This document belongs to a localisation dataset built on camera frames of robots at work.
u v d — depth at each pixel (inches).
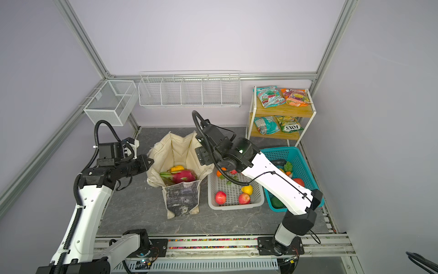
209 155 20.2
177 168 36.6
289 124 37.9
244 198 32.3
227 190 35.7
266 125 37.9
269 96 33.2
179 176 33.5
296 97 32.5
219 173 35.2
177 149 34.5
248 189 34.0
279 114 33.0
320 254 28.6
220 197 32.5
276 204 31.7
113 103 38.6
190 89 39.2
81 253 14.8
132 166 23.8
